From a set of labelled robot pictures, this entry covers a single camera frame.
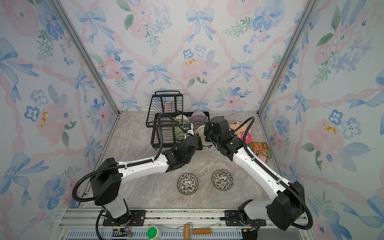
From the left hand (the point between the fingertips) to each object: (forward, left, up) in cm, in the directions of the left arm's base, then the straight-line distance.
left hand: (200, 134), depth 79 cm
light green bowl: (+15, +14, -19) cm, 28 cm away
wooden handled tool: (-41, +2, -22) cm, 46 cm away
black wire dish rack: (+5, +16, +2) cm, 17 cm away
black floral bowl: (-19, +7, -21) cm, 29 cm away
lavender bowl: (+28, 0, -16) cm, 32 cm away
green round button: (-42, +21, -14) cm, 49 cm away
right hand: (+4, -2, +7) cm, 8 cm away
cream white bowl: (+2, 0, +1) cm, 2 cm away
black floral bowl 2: (-16, -13, -22) cm, 30 cm away
